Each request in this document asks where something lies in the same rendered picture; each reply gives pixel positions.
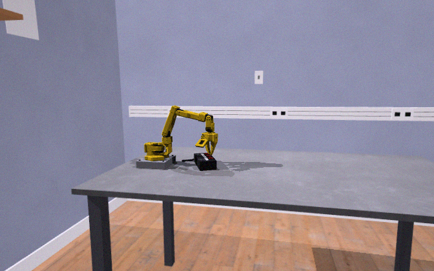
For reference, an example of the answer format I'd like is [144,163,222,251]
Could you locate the black power strip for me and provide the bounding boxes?
[181,153,216,171]

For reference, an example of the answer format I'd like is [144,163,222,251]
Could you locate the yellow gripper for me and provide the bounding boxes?
[195,132,218,155]

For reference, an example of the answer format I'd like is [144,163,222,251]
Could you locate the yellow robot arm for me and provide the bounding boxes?
[145,105,214,161]

